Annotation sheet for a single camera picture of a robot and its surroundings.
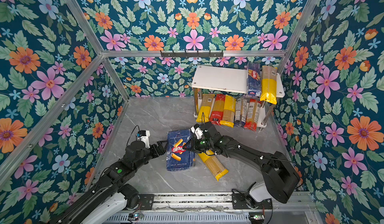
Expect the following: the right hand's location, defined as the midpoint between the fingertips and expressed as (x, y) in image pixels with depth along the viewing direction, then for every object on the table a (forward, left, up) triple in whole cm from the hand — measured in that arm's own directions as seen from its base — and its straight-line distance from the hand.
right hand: (186, 144), depth 76 cm
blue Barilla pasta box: (-6, +4, -2) cm, 8 cm away
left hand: (0, +11, 0) cm, 11 cm away
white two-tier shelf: (+32, -23, +18) cm, 43 cm away
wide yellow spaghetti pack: (+26, -8, -6) cm, 28 cm away
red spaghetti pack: (+31, -17, -8) cm, 36 cm away
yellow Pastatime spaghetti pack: (-8, -16, -15) cm, 23 cm away
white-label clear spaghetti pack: (+27, -33, -7) cm, 43 cm away
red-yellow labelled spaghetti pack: (+26, -40, -6) cm, 48 cm away
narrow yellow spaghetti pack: (+30, -25, -8) cm, 40 cm away
